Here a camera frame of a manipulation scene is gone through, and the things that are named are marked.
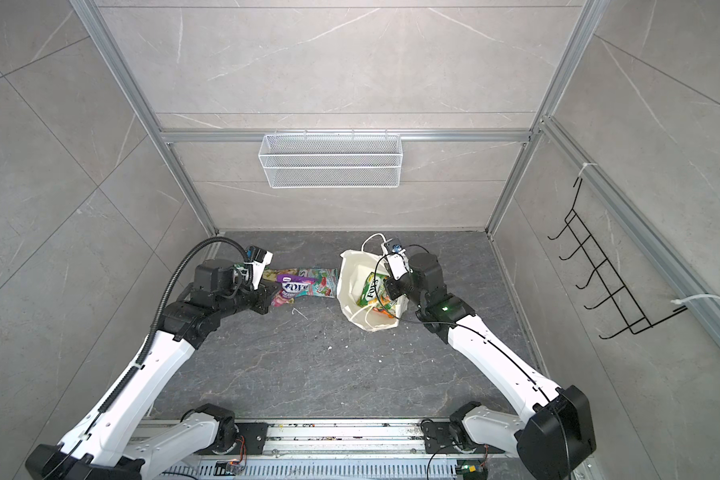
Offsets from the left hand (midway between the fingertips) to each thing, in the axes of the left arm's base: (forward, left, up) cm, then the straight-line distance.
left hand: (279, 278), depth 74 cm
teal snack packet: (+13, -9, -23) cm, 28 cm away
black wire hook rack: (-12, -77, +6) cm, 78 cm away
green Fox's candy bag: (+8, -25, -20) cm, 33 cm away
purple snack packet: (-1, -3, -2) cm, 4 cm away
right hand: (+5, -28, 0) cm, 29 cm away
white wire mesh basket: (+46, -11, +4) cm, 48 cm away
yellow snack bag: (-2, +1, +4) cm, 4 cm away
